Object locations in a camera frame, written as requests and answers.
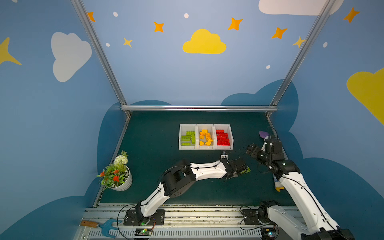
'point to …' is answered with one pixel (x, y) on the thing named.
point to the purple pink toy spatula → (263, 134)
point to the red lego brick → (222, 139)
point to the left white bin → (183, 128)
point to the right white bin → (227, 129)
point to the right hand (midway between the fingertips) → (254, 148)
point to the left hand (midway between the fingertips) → (230, 172)
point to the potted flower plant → (117, 176)
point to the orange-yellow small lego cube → (208, 138)
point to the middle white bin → (205, 137)
